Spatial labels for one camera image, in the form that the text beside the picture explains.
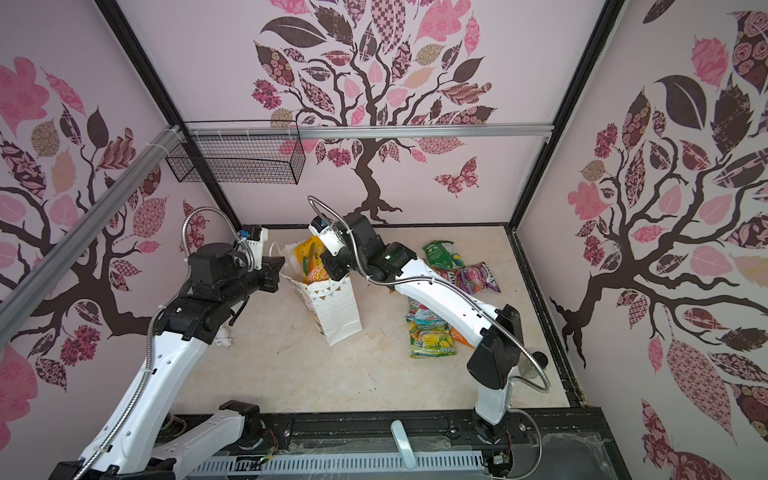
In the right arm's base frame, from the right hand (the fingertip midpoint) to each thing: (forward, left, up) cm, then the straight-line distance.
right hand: (321, 251), depth 73 cm
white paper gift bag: (-9, -2, -10) cm, 14 cm away
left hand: (-3, +9, -1) cm, 10 cm away
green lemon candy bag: (-13, -30, -28) cm, 43 cm away
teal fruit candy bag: (-4, -26, -26) cm, 37 cm away
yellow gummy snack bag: (+2, +5, -4) cm, 6 cm away
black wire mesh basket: (+61, +44, -12) cm, 76 cm away
